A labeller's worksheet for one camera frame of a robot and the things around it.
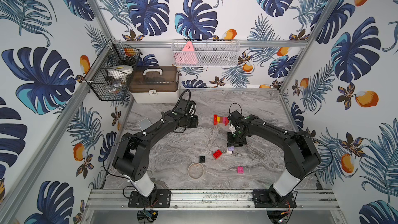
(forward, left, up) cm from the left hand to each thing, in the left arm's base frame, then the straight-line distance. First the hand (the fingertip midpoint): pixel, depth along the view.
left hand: (197, 120), depth 88 cm
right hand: (-9, -20, -9) cm, 23 cm away
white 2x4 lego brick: (-13, -19, -11) cm, 26 cm away
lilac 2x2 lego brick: (-12, -20, -7) cm, 24 cm away
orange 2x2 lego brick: (+8, -15, -10) cm, 19 cm away
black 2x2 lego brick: (-18, -4, -11) cm, 22 cm away
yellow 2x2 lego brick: (+8, -13, -10) cm, 18 cm away
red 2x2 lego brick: (-14, -12, -12) cm, 22 cm away
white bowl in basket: (+12, +41, +23) cm, 48 cm away
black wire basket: (+18, +54, +12) cm, 58 cm away
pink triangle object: (+28, +9, +22) cm, 37 cm away
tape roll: (-24, -1, -13) cm, 27 cm away
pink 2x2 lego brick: (+7, -17, -9) cm, 20 cm away
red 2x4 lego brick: (+8, -11, -10) cm, 17 cm away
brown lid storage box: (+24, +31, +3) cm, 39 cm away
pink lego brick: (-23, -24, -11) cm, 35 cm away
